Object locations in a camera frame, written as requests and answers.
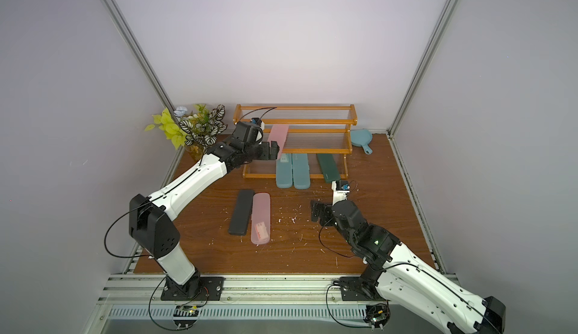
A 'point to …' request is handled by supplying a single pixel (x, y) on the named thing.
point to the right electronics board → (378, 316)
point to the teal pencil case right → (300, 170)
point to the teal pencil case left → (284, 171)
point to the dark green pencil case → (329, 167)
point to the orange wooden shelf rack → (309, 139)
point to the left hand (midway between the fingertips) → (273, 146)
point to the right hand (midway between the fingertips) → (322, 199)
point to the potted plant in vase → (196, 133)
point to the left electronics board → (185, 316)
